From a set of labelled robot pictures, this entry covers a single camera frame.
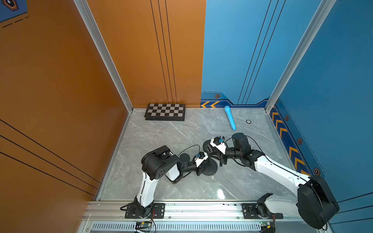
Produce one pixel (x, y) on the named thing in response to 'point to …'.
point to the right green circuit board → (264, 224)
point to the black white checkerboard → (165, 111)
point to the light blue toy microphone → (228, 110)
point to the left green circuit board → (144, 224)
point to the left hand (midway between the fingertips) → (210, 162)
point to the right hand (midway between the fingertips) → (210, 152)
